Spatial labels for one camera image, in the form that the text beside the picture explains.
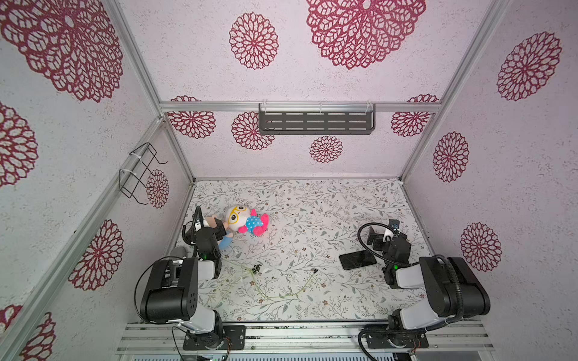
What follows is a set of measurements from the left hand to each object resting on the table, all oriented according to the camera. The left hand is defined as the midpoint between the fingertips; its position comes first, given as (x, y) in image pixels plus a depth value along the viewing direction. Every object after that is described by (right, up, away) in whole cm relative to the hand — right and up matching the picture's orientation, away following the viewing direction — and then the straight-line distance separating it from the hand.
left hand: (206, 223), depth 92 cm
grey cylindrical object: (-12, -12, +2) cm, 17 cm away
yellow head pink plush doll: (+13, +1, +5) cm, 14 cm away
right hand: (+73, -1, 0) cm, 73 cm away
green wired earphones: (+21, -18, -3) cm, 28 cm away
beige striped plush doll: (+9, -8, -2) cm, 12 cm away
